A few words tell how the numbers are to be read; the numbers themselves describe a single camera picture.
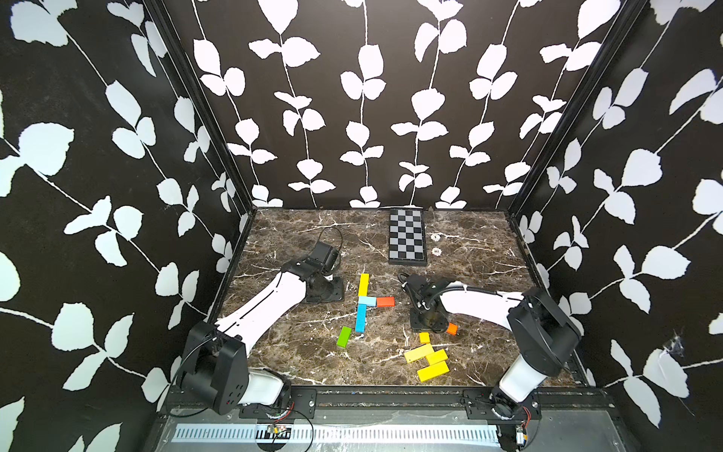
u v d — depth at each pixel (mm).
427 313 669
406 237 1076
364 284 976
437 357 819
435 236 1115
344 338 855
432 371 797
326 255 670
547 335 462
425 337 854
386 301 938
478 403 731
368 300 932
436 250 1074
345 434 701
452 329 880
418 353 824
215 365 409
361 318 894
